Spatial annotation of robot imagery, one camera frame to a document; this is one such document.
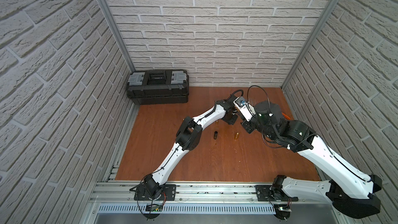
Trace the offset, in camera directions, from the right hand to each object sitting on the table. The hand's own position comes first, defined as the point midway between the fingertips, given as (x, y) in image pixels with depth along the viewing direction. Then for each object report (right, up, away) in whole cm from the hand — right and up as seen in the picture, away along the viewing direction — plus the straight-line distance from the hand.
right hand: (244, 110), depth 66 cm
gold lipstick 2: (+2, -17, +24) cm, 29 cm away
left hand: (+2, -8, +33) cm, 34 cm away
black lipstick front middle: (-11, -16, +24) cm, 30 cm away
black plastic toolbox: (-47, +13, +30) cm, 57 cm away
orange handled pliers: (+37, -6, +36) cm, 52 cm away
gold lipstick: (-12, -6, +6) cm, 14 cm away
